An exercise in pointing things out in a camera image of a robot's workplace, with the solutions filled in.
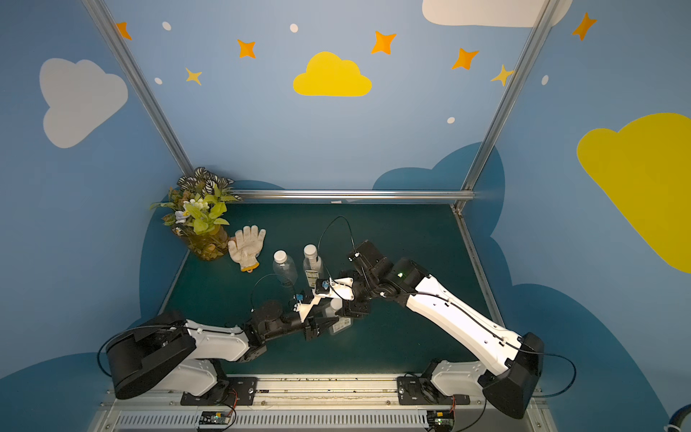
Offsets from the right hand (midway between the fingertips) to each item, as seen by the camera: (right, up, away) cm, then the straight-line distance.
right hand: (343, 290), depth 72 cm
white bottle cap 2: (-10, +10, +10) cm, 17 cm away
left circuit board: (-35, -35, 0) cm, 49 cm away
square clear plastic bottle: (0, -13, +11) cm, 17 cm away
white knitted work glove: (-39, +9, +32) cm, 52 cm away
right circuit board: (+27, -36, 0) cm, 45 cm away
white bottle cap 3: (-2, -4, +2) cm, 5 cm away
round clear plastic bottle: (-21, +3, +19) cm, 28 cm away
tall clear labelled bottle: (-12, +4, +23) cm, 26 cm away
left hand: (-2, -7, +5) cm, 9 cm away
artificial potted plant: (-49, +24, +16) cm, 57 cm away
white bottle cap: (-21, +8, +13) cm, 26 cm away
